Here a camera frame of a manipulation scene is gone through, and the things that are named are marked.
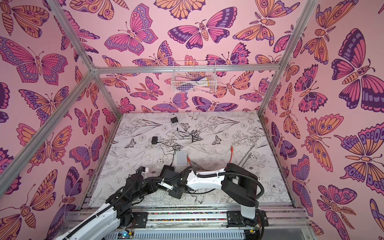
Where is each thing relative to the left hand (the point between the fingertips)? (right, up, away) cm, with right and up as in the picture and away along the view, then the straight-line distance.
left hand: (161, 181), depth 84 cm
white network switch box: (+10, +12, +11) cm, 19 cm away
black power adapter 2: (+20, +25, +22) cm, 39 cm away
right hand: (+7, -3, -1) cm, 8 cm away
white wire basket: (+19, +63, +13) cm, 67 cm away
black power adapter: (-9, +22, +19) cm, 30 cm away
